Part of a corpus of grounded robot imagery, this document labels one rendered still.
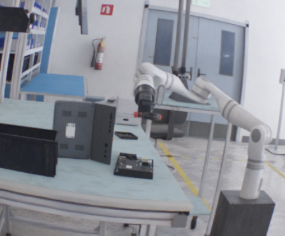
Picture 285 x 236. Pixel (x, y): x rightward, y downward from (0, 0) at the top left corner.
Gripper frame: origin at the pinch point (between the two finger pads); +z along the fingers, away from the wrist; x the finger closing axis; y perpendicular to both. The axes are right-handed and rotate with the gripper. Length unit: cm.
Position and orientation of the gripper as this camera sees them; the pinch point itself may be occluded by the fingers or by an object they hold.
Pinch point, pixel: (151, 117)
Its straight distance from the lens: 197.2
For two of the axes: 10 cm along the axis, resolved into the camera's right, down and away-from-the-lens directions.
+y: -9.9, -1.1, -0.4
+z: -0.2, 4.9, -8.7
